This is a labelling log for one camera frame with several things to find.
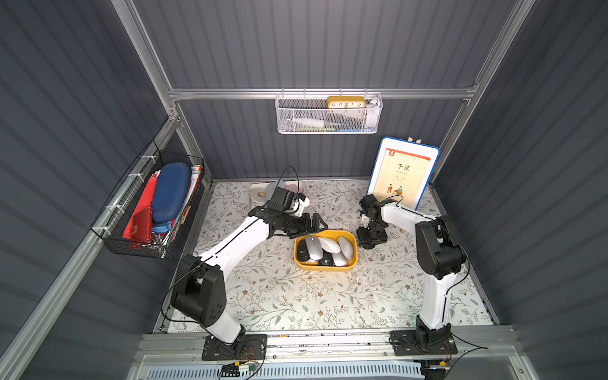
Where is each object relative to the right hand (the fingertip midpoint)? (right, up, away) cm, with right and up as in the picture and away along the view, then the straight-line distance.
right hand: (372, 241), depth 97 cm
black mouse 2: (-19, -6, -9) cm, 22 cm away
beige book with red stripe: (+9, +27, -9) cm, 30 cm away
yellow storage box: (-17, +3, +2) cm, 17 cm away
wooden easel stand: (+13, +39, -13) cm, 43 cm away
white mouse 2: (-19, 0, -8) cm, 20 cm away
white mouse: (-12, -1, -7) cm, 14 cm away
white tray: (-31, +13, -25) cm, 42 cm away
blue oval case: (-71, +22, -22) cm, 77 cm away
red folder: (-73, +10, -32) cm, 81 cm away
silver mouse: (-24, -1, -8) cm, 26 cm away
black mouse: (-29, -4, -8) cm, 30 cm away
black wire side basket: (-78, +12, -35) cm, 87 cm away
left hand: (-22, +6, -17) cm, 29 cm away
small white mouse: (-15, -7, -6) cm, 17 cm away
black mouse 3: (-2, -1, -3) cm, 4 cm away
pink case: (-28, +16, -18) cm, 37 cm away
